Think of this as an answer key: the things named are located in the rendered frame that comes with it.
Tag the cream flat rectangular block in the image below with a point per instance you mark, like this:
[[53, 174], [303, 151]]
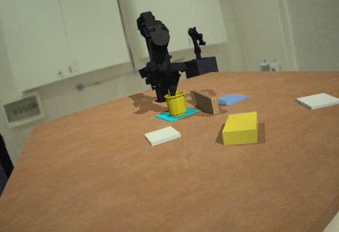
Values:
[[162, 135]]

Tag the yellow block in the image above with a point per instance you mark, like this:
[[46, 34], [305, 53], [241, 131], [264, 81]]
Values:
[[241, 128]]

